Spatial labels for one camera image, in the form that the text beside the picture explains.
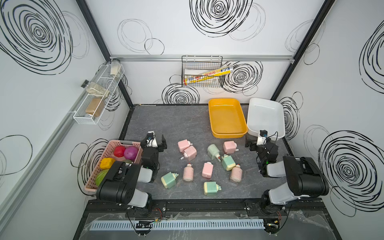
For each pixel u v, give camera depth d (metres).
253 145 0.82
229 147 0.90
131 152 0.87
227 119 1.08
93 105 0.68
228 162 0.83
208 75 0.85
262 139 0.78
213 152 0.85
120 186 0.43
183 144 0.90
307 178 0.45
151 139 0.74
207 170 0.81
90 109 0.67
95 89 0.71
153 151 0.69
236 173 0.78
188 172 0.77
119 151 0.88
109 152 0.89
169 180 0.76
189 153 0.86
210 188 0.74
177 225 0.96
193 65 0.96
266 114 1.20
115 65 0.87
